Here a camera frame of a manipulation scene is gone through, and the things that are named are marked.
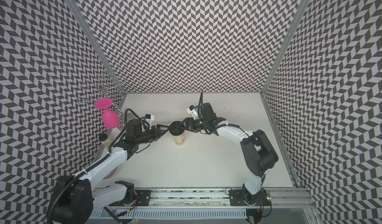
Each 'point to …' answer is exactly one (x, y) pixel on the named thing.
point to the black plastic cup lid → (175, 129)
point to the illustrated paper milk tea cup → (179, 139)
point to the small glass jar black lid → (105, 140)
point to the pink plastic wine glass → (110, 119)
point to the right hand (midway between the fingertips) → (181, 130)
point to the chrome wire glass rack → (104, 87)
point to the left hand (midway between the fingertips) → (168, 132)
